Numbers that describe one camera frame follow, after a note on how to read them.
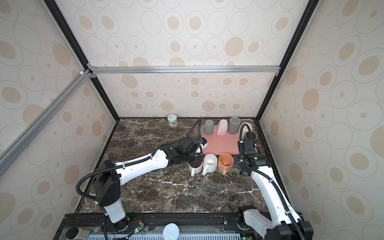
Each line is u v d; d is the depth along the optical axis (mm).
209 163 889
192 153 663
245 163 537
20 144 539
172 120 1126
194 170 853
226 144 1058
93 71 906
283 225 385
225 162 921
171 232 664
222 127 1029
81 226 726
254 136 969
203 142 716
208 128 1005
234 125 1035
